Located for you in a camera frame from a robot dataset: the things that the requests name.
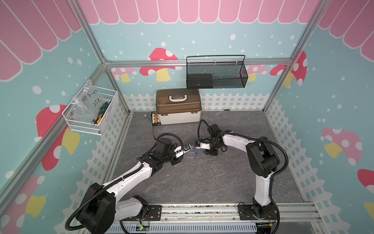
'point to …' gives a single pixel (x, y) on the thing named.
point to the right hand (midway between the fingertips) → (207, 149)
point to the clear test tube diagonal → (190, 157)
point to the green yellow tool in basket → (102, 110)
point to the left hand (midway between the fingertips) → (182, 151)
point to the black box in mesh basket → (196, 81)
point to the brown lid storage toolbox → (178, 105)
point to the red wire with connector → (153, 132)
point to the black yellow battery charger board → (155, 119)
